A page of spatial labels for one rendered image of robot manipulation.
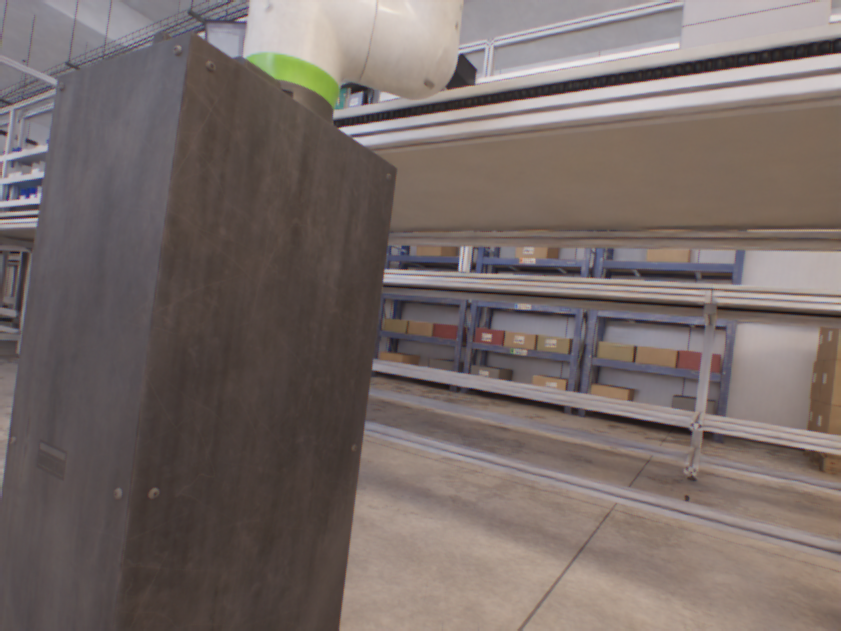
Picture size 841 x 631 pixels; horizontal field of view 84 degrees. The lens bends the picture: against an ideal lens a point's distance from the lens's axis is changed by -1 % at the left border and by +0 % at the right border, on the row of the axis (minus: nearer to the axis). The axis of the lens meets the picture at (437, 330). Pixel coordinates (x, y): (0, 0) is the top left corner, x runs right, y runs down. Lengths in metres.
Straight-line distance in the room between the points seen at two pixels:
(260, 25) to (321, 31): 0.07
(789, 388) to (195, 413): 4.82
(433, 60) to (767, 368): 4.53
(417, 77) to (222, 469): 0.57
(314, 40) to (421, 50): 0.15
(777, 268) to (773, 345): 0.67
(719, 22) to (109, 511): 0.91
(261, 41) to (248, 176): 0.24
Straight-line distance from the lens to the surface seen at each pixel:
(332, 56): 0.73
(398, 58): 0.76
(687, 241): 1.59
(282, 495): 0.61
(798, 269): 5.11
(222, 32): 2.86
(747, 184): 1.27
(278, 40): 0.71
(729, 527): 1.60
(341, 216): 0.62
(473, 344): 5.01
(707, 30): 0.85
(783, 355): 5.02
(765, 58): 0.81
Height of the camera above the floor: 0.57
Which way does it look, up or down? 1 degrees up
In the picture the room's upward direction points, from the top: 7 degrees clockwise
